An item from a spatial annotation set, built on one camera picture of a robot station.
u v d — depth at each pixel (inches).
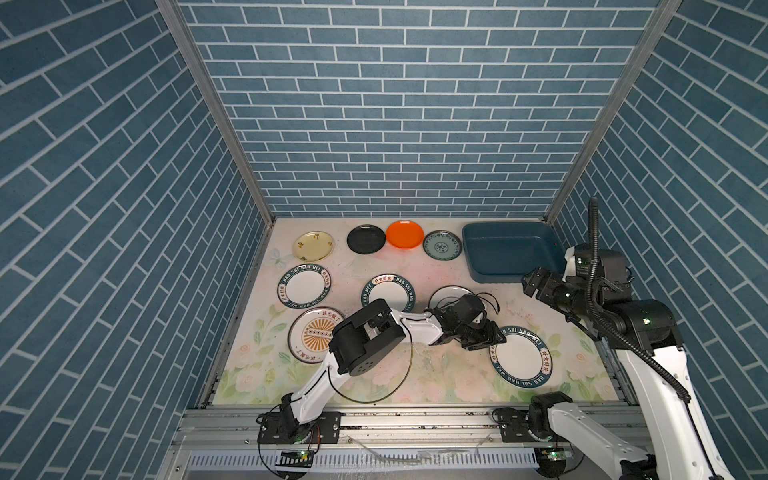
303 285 39.1
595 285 17.8
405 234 45.5
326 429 28.8
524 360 33.1
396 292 39.3
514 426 29.0
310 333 35.1
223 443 28.6
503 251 44.8
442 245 44.1
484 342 30.8
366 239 47.0
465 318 29.1
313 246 44.0
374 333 23.0
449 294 38.2
